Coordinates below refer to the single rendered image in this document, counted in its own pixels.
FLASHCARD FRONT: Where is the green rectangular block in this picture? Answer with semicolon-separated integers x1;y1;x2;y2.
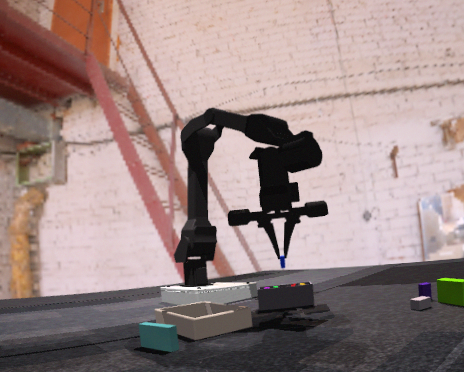
437;278;464;306

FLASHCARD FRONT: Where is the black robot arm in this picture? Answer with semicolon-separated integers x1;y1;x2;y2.
174;108;322;287

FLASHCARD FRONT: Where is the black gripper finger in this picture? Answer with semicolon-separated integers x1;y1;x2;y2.
258;223;280;259
284;219;301;259

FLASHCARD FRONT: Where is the teal rectangular block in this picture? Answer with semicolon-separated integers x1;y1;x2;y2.
139;322;179;352

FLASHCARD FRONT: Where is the beige square tray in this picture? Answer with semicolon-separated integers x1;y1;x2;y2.
154;302;253;340

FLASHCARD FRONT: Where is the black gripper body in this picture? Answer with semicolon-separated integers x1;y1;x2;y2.
228;175;328;226

